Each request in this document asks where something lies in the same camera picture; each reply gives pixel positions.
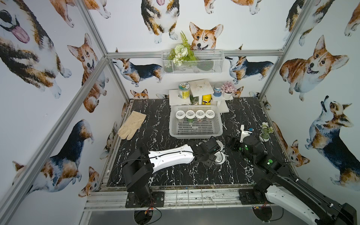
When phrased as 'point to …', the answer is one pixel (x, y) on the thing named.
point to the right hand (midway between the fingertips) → (233, 133)
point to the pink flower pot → (228, 88)
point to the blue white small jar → (217, 89)
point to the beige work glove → (131, 124)
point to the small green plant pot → (193, 100)
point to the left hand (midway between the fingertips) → (208, 153)
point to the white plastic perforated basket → (195, 121)
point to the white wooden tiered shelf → (202, 89)
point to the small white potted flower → (266, 130)
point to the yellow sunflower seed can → (183, 90)
